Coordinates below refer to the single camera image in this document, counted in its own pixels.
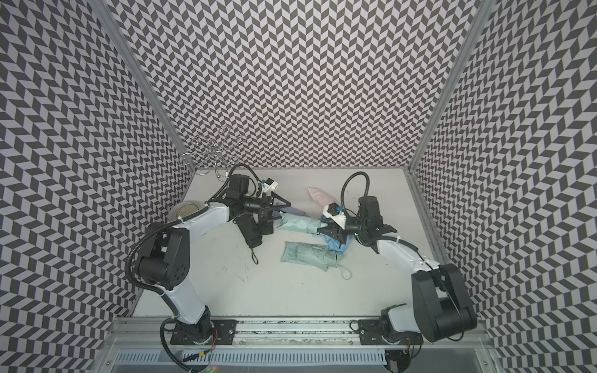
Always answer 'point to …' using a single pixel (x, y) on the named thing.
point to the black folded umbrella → (250, 231)
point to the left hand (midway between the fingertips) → (287, 212)
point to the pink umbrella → (319, 196)
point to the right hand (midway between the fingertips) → (321, 227)
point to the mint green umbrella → (315, 255)
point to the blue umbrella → (335, 245)
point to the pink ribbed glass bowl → (182, 209)
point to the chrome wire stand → (217, 155)
